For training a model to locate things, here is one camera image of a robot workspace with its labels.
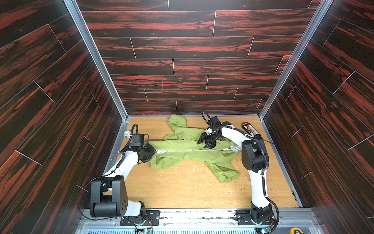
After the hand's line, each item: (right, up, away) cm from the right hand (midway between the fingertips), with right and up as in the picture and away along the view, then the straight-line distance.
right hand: (202, 144), depth 99 cm
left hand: (-30, -4, -9) cm, 32 cm away
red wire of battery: (+48, +2, +6) cm, 48 cm away
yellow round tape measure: (+42, -39, -30) cm, 65 cm away
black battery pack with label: (+38, +10, +11) cm, 41 cm away
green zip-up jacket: (-14, -1, -2) cm, 15 cm away
